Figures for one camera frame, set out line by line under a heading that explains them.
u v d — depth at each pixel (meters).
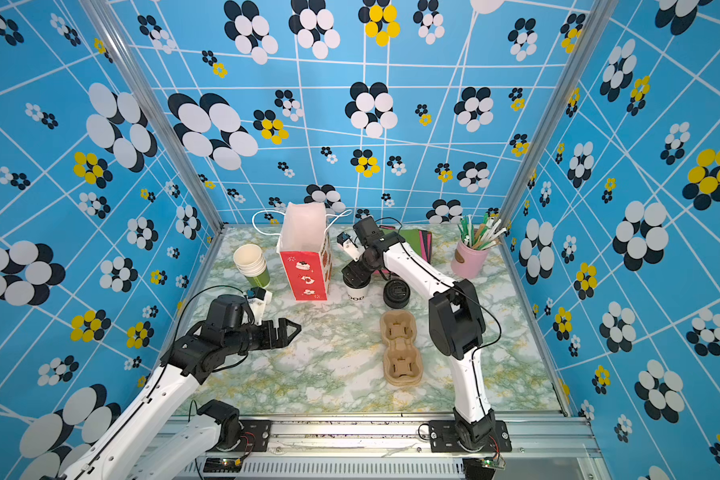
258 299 0.69
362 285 0.86
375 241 0.68
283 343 0.66
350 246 0.84
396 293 0.96
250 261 0.92
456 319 0.53
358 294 0.96
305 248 1.09
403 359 0.83
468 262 0.99
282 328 0.67
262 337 0.66
